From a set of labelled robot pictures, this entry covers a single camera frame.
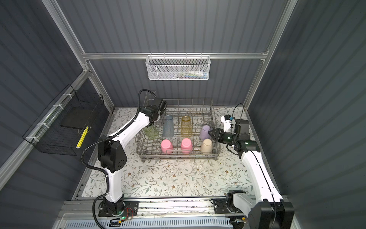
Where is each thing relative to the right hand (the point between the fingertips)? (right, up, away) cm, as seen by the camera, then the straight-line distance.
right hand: (213, 133), depth 76 cm
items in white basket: (-11, +37, +16) cm, 42 cm away
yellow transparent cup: (-15, +3, +18) cm, 23 cm away
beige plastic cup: (-3, -8, +7) cm, 11 cm away
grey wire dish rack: (-3, +14, +33) cm, 36 cm away
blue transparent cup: (-26, +3, +16) cm, 31 cm away
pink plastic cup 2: (-14, -9, +7) cm, 18 cm away
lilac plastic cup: (-3, -2, +14) cm, 15 cm away
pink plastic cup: (-26, -9, +7) cm, 28 cm away
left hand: (-33, +9, +14) cm, 37 cm away
